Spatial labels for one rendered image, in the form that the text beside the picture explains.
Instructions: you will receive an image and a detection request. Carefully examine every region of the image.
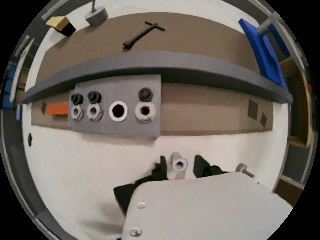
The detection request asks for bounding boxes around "dark grey rectangular block with slot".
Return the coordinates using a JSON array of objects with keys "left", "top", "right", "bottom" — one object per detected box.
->
[{"left": 27, "top": 133, "right": 32, "bottom": 147}]

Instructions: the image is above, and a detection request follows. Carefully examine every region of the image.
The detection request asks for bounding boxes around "blue drill press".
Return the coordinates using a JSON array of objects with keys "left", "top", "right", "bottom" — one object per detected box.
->
[{"left": 238, "top": 11, "right": 305, "bottom": 89}]

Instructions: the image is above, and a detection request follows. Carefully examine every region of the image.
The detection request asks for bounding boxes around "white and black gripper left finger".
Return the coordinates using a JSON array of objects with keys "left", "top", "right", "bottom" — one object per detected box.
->
[{"left": 113, "top": 156, "right": 168, "bottom": 218}]

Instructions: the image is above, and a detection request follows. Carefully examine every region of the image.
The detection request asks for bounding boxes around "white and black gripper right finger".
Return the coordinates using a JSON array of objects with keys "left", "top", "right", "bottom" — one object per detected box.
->
[{"left": 193, "top": 155, "right": 228, "bottom": 178}]

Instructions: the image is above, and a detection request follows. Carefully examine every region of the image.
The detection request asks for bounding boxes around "grey rectangular plate with holes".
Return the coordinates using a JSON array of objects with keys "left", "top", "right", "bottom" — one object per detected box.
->
[{"left": 71, "top": 74, "right": 161, "bottom": 137}]

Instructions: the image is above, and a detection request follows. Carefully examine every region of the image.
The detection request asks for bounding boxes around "long grey rectangular bar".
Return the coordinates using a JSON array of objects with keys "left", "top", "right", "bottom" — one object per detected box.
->
[{"left": 18, "top": 51, "right": 293, "bottom": 105}]

